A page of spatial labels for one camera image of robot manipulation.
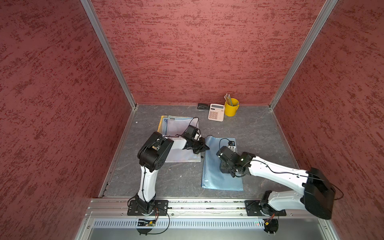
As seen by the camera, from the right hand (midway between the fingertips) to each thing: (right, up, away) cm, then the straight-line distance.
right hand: (224, 165), depth 83 cm
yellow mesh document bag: (-43, +23, +25) cm, 55 cm away
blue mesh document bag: (-40, +25, +26) cm, 54 cm away
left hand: (-7, +6, +11) cm, 14 cm away
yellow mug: (+10, +33, +27) cm, 44 cm away
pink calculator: (0, +32, +30) cm, 44 cm away
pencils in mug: (+7, +41, +22) cm, 47 cm away
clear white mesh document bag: (-31, +21, +24) cm, 44 cm away
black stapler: (-11, +36, +35) cm, 52 cm away
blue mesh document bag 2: (-7, -7, 0) cm, 10 cm away
